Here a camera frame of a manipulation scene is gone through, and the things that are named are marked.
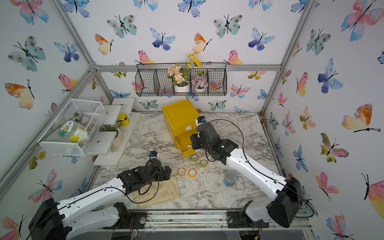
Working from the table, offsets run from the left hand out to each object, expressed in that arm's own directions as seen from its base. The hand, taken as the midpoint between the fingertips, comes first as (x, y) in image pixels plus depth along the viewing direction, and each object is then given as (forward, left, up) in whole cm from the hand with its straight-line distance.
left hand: (166, 170), depth 82 cm
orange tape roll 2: (+1, -14, -8) cm, 16 cm away
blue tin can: (-4, -35, -2) cm, 35 cm away
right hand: (+11, -16, +17) cm, 26 cm away
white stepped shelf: (+31, +34, +4) cm, 46 cm away
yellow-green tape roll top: (+12, -15, -8) cm, 21 cm away
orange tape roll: (+2, -7, -8) cm, 11 cm away
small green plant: (+28, +40, +4) cm, 49 cm away
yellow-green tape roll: (+7, -21, -8) cm, 24 cm away
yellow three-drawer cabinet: (+27, -7, +12) cm, 30 cm away
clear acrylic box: (+22, +40, +22) cm, 51 cm away
